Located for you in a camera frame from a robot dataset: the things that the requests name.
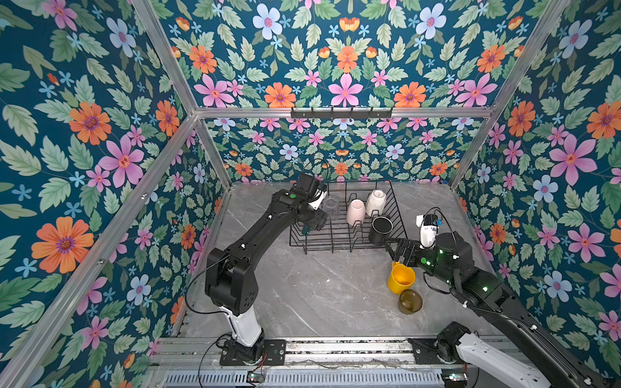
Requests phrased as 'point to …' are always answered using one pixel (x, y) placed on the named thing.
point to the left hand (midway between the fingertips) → (318, 210)
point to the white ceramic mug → (376, 202)
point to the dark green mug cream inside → (306, 229)
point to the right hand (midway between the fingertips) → (393, 240)
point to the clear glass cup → (331, 206)
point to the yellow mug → (400, 278)
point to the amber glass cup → (409, 301)
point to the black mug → (382, 226)
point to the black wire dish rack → (338, 236)
